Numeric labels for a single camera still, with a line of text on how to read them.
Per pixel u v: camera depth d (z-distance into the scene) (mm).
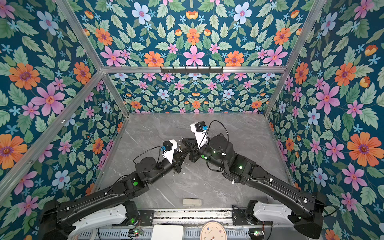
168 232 663
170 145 554
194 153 507
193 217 750
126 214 616
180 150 614
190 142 536
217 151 431
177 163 573
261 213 594
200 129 492
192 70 929
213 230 680
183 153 625
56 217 406
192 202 752
